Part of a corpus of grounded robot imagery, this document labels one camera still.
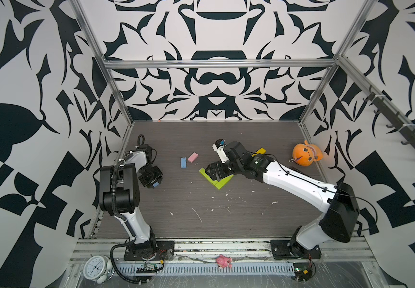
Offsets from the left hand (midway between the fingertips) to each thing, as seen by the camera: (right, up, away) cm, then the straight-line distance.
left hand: (155, 181), depth 94 cm
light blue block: (+2, 0, -6) cm, 7 cm away
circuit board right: (+64, -30, -23) cm, 75 cm away
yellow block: (+58, +15, +11) cm, 61 cm away
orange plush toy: (+78, +14, 0) cm, 79 cm away
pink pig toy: (+33, -26, -24) cm, 49 cm away
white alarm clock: (-13, -26, -27) cm, 40 cm away
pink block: (+19, +11, +8) cm, 23 cm away
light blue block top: (+14, +9, +6) cm, 17 cm away
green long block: (+34, -1, -2) cm, 34 cm away
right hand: (+29, +10, -15) cm, 34 cm away
